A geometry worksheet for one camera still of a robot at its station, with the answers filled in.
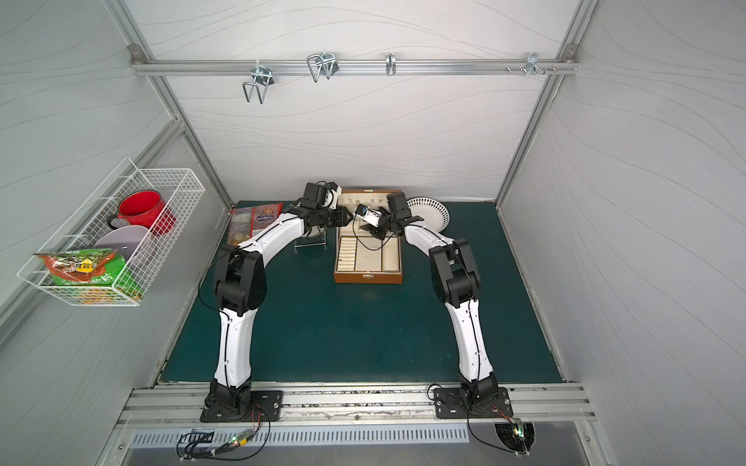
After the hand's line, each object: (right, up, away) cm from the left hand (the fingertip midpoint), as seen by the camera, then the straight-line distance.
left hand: (352, 216), depth 99 cm
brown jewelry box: (+3, -14, -3) cm, 15 cm away
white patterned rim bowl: (+32, +1, +17) cm, 36 cm away
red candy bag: (-42, -2, +10) cm, 43 cm away
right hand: (+5, +1, +4) cm, 6 cm away
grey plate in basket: (-48, -7, -35) cm, 59 cm away
